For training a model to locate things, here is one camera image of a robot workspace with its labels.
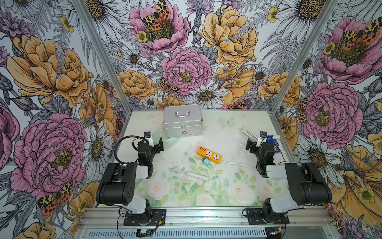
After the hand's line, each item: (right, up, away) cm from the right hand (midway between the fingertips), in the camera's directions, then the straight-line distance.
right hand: (255, 141), depth 94 cm
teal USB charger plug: (-31, -12, -3) cm, 33 cm away
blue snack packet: (+13, +1, +8) cm, 15 cm away
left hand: (-63, 0, 0) cm, 63 cm away
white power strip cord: (-9, -13, -3) cm, 16 cm away
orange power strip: (-29, -8, 0) cm, 30 cm away
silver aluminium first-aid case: (-45, +13, +3) cm, 47 cm away
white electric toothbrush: (-39, -19, -7) cm, 44 cm away
